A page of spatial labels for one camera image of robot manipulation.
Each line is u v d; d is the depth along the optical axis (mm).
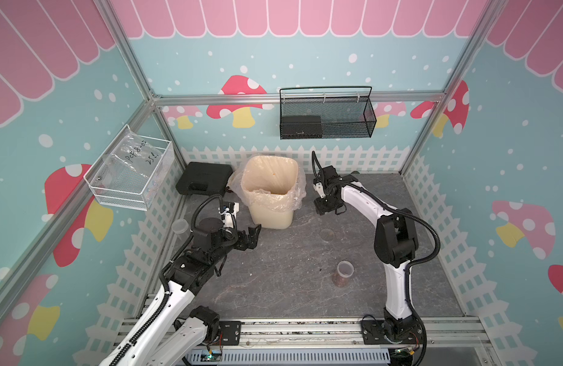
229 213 592
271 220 992
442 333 759
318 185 895
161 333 445
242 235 635
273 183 1001
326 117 903
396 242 545
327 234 978
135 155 727
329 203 835
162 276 493
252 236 649
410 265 563
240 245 649
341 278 812
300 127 898
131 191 610
